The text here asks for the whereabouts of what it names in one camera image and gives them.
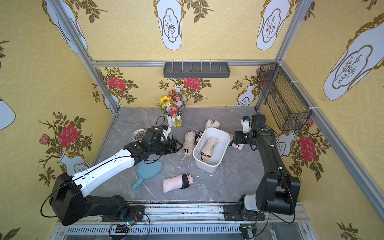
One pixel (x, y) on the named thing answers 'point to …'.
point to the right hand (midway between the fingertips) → (244, 137)
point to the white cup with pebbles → (139, 134)
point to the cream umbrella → (188, 146)
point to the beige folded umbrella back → (210, 124)
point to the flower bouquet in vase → (172, 105)
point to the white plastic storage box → (218, 153)
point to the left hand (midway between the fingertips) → (175, 144)
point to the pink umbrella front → (183, 181)
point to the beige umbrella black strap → (206, 153)
